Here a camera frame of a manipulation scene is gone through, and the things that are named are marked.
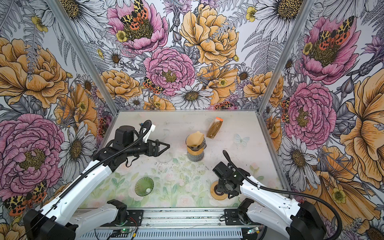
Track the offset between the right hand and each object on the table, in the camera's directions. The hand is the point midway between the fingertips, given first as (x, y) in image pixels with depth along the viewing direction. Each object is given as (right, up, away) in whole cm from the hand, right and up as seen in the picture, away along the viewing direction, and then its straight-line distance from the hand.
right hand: (225, 194), depth 79 cm
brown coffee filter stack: (-3, +34, +24) cm, 42 cm away
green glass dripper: (-44, +2, +3) cm, 44 cm away
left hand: (-31, +24, -5) cm, 40 cm away
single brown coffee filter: (-16, +28, +6) cm, 33 cm away
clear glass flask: (-35, +15, +17) cm, 42 cm away
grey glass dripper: (-14, +23, +5) cm, 27 cm away
